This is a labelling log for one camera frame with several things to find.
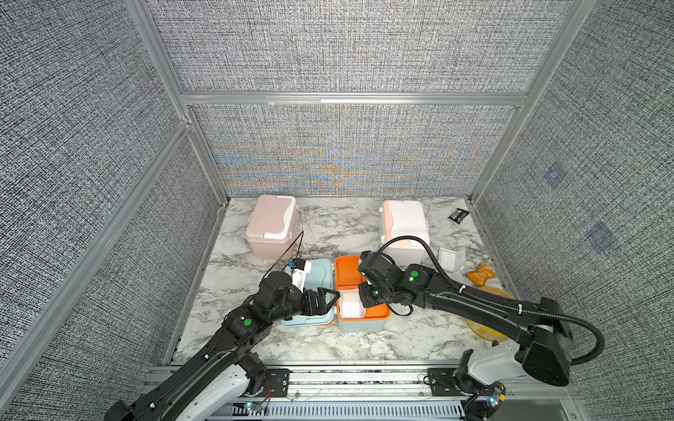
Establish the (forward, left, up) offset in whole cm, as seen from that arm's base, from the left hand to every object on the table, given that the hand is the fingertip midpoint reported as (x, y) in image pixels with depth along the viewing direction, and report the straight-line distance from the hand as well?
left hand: (333, 294), depth 72 cm
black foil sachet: (+41, -55, -16) cm, 70 cm away
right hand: (+3, -8, -4) cm, 9 cm away
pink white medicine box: (+29, +21, -4) cm, 36 cm away
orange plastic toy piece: (+12, -53, -17) cm, 57 cm away
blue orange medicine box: (+10, +4, -7) cm, 13 cm away
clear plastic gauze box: (+19, -45, -17) cm, 51 cm away
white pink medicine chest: (+31, -27, -5) cm, 41 cm away
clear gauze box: (0, -5, -7) cm, 9 cm away
